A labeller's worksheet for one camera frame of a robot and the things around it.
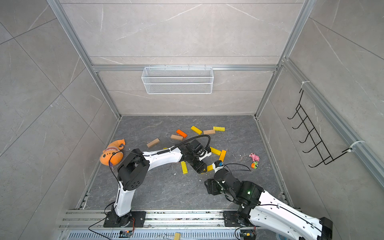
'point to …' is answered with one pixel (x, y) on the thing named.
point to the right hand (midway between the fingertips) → (211, 183)
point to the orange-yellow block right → (222, 155)
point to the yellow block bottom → (210, 168)
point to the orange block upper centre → (181, 133)
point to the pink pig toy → (255, 158)
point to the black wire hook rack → (325, 156)
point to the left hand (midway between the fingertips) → (206, 165)
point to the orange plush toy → (114, 147)
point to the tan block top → (207, 132)
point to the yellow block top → (196, 130)
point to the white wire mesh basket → (177, 80)
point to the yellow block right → (215, 151)
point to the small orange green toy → (254, 165)
